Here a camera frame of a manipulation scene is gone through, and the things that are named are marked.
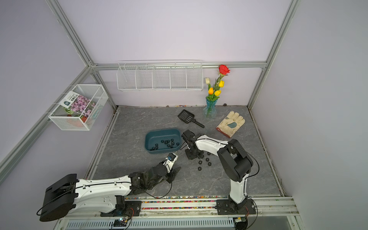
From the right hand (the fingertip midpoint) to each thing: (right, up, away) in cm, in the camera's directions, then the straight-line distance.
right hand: (192, 154), depth 93 cm
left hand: (-9, -3, -15) cm, 18 cm away
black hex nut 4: (+4, -7, -6) cm, 10 cm away
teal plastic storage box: (-28, +9, +8) cm, 31 cm away
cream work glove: (+30, +19, +15) cm, 39 cm away
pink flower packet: (-60, +31, -20) cm, 70 cm away
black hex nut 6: (-10, +6, +5) cm, 13 cm away
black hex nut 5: (-21, +8, +6) cm, 23 cm away
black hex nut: (+11, +1, +1) cm, 11 cm away
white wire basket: (-66, +22, -20) cm, 73 cm away
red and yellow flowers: (+14, +40, -4) cm, 42 cm away
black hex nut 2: (+10, -3, -2) cm, 10 cm away
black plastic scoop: (-3, +25, +22) cm, 33 cm away
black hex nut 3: (+5, -4, -4) cm, 7 cm away
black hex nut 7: (-18, +8, +6) cm, 20 cm away
